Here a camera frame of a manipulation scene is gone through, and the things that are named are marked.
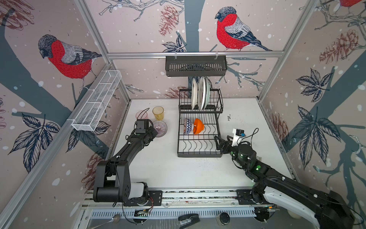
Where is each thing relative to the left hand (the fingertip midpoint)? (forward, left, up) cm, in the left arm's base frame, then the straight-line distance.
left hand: (154, 131), depth 90 cm
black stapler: (-45, -21, -7) cm, 50 cm away
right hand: (-10, -39, +8) cm, 41 cm away
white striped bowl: (+3, -4, -1) cm, 5 cm away
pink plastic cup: (+15, +12, -2) cm, 19 cm away
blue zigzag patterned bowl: (+3, -22, +1) cm, 22 cm away
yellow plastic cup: (+17, 0, -1) cm, 17 cm away
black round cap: (-45, -37, +1) cm, 58 cm away
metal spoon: (-44, +14, -8) cm, 47 cm away
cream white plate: (+7, -25, +26) cm, 37 cm away
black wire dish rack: (-7, -31, -7) cm, 33 cm away
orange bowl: (+3, -29, 0) cm, 29 cm away
